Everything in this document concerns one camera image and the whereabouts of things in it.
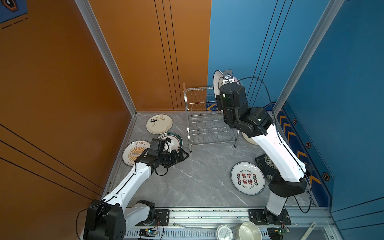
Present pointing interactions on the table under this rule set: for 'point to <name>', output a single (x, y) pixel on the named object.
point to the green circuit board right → (281, 231)
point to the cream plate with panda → (159, 124)
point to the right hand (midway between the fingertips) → (227, 90)
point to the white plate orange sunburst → (132, 150)
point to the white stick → (309, 231)
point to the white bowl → (249, 230)
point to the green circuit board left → (147, 232)
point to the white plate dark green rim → (175, 138)
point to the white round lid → (224, 232)
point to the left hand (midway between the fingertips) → (183, 156)
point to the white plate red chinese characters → (248, 178)
